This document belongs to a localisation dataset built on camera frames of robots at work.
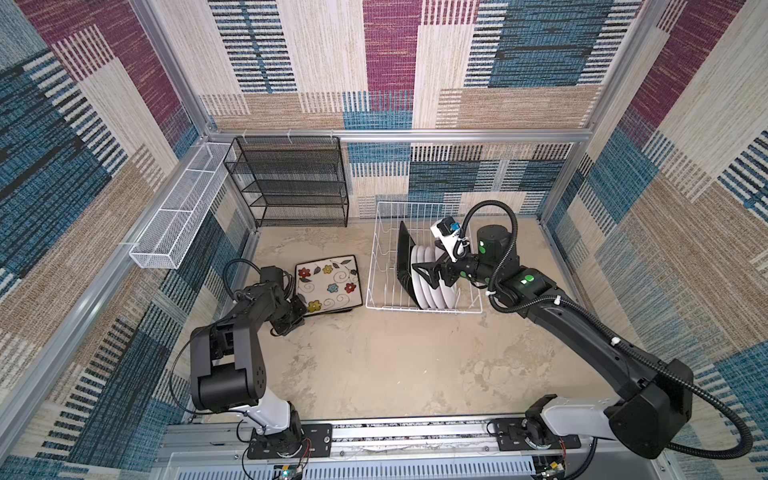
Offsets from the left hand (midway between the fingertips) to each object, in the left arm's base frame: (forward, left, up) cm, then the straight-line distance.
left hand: (304, 314), depth 92 cm
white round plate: (+2, -43, +8) cm, 44 cm away
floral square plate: (+11, -6, 0) cm, 13 cm away
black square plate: (+2, -6, -2) cm, 7 cm away
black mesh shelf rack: (+46, +9, +14) cm, 49 cm away
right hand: (+2, -35, +25) cm, 43 cm away
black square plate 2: (+5, -30, +18) cm, 35 cm away
